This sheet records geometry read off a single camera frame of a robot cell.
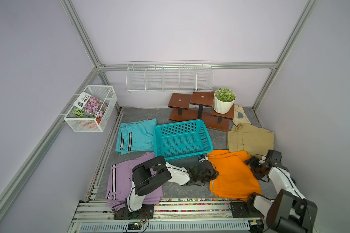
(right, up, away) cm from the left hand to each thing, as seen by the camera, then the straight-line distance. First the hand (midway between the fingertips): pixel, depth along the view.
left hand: (219, 176), depth 83 cm
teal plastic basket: (-21, +19, +19) cm, 34 cm away
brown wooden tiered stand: (-10, +43, +18) cm, 47 cm away
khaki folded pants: (+28, +19, +17) cm, 37 cm away
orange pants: (+9, -3, 0) cm, 10 cm away
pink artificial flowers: (-67, +39, -7) cm, 78 cm away
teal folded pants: (-54, +21, +18) cm, 60 cm away
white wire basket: (-74, +32, -9) cm, 81 cm away
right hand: (+19, +6, +5) cm, 20 cm away
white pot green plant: (+4, +45, +4) cm, 45 cm away
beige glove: (+25, +35, +31) cm, 53 cm away
